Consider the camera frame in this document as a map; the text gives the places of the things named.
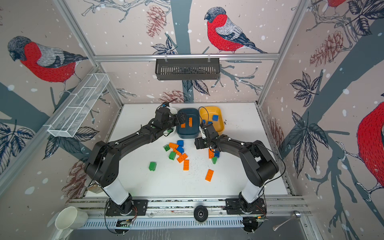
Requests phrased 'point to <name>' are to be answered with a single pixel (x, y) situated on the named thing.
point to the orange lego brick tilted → (182, 158)
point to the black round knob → (200, 213)
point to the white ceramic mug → (70, 217)
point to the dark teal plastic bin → (191, 128)
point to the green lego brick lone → (152, 166)
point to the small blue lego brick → (215, 117)
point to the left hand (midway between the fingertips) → (181, 115)
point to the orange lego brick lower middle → (186, 166)
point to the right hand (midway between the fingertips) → (199, 142)
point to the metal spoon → (295, 215)
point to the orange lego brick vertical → (190, 121)
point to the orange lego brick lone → (209, 174)
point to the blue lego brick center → (180, 149)
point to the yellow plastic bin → (212, 114)
